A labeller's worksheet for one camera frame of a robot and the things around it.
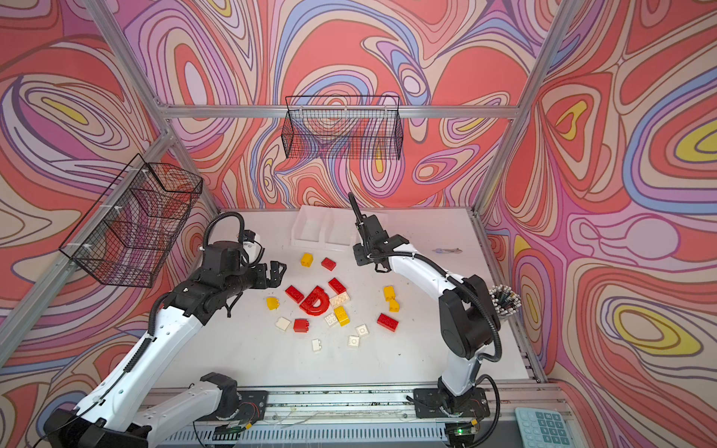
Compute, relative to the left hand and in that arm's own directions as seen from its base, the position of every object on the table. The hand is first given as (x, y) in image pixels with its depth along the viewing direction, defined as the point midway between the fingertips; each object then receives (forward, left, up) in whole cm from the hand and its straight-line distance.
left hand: (274, 266), depth 76 cm
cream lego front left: (-14, -10, -21) cm, 28 cm away
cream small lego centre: (-6, -14, -21) cm, 26 cm away
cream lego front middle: (-13, -22, -21) cm, 33 cm away
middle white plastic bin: (+30, -16, -19) cm, 39 cm away
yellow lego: (+16, -4, -19) cm, 26 cm away
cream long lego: (+1, -17, -21) cm, 27 cm away
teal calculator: (-35, -70, -20) cm, 81 cm away
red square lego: (-9, -5, -19) cm, 22 cm away
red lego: (+15, -12, -20) cm, 28 cm away
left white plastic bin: (+35, -3, -21) cm, 41 cm away
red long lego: (+2, -2, -20) cm, 21 cm away
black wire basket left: (+3, +33, +13) cm, 35 cm away
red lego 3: (-7, -33, -22) cm, 40 cm away
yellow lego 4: (+2, -34, -20) cm, 39 cm away
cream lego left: (-8, +1, -20) cm, 22 cm away
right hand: (+10, -26, -10) cm, 30 cm away
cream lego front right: (-9, -25, -21) cm, 34 cm away
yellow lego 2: (-5, -18, -21) cm, 28 cm away
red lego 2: (+6, -16, -21) cm, 26 cm away
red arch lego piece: (-1, -6, -21) cm, 22 cm away
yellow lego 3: (-1, +5, -21) cm, 21 cm away
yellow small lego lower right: (-2, -35, -20) cm, 41 cm away
